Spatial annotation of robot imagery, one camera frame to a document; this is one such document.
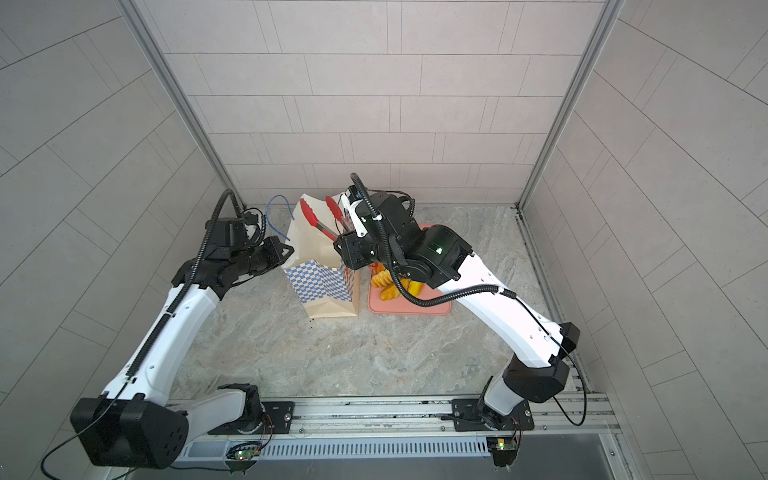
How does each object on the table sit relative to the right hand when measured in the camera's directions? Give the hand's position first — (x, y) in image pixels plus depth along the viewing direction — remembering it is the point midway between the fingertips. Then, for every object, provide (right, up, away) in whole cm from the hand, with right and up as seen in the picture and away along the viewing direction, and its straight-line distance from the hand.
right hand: (341, 243), depth 60 cm
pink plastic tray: (+13, -20, +29) cm, 38 cm away
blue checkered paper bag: (-8, -8, +14) cm, 18 cm away
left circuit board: (-22, -45, +4) cm, 51 cm away
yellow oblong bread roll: (+16, -15, +29) cm, 36 cm away
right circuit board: (+36, -48, +8) cm, 60 cm away
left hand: (-13, -1, +15) cm, 20 cm away
